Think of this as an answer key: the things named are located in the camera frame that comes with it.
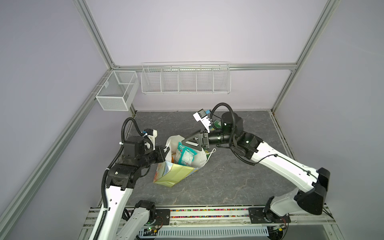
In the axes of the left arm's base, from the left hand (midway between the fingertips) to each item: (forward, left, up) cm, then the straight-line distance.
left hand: (169, 151), depth 68 cm
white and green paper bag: (-8, 0, -5) cm, 10 cm away
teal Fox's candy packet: (+3, -6, -10) cm, 12 cm away
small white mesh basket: (+52, +39, -5) cm, 65 cm away
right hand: (-3, -7, +11) cm, 13 cm away
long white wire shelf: (+52, -10, +4) cm, 53 cm away
